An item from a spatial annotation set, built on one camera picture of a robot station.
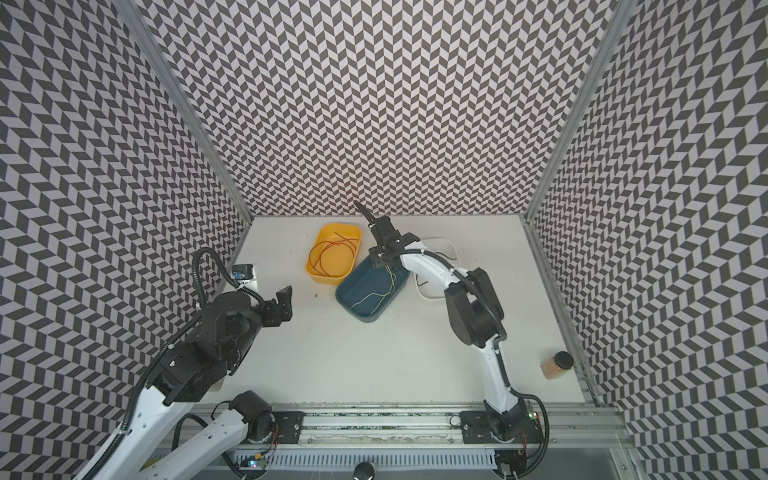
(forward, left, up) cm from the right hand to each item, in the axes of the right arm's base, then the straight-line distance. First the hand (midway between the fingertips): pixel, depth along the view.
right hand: (388, 249), depth 97 cm
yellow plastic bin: (+6, +20, -8) cm, 23 cm away
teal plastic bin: (-10, +7, -9) cm, 15 cm away
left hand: (-24, +25, +17) cm, 39 cm away
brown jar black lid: (-37, -43, -3) cm, 57 cm away
